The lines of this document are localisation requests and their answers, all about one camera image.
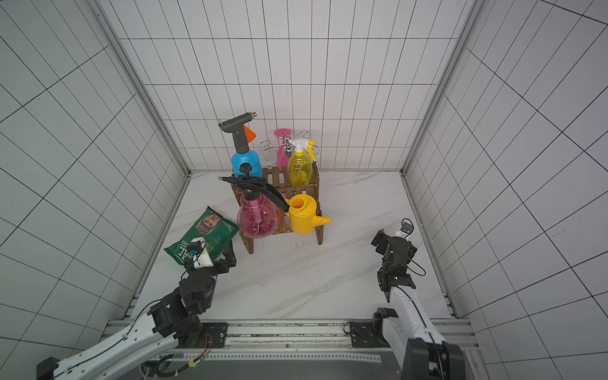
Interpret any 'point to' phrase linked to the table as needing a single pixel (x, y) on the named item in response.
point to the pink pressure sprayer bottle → (259, 216)
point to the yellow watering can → (302, 213)
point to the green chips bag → (215, 229)
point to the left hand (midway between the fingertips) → (217, 245)
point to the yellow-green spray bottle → (300, 168)
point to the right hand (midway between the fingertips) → (385, 231)
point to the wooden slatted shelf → (278, 177)
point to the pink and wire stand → (283, 147)
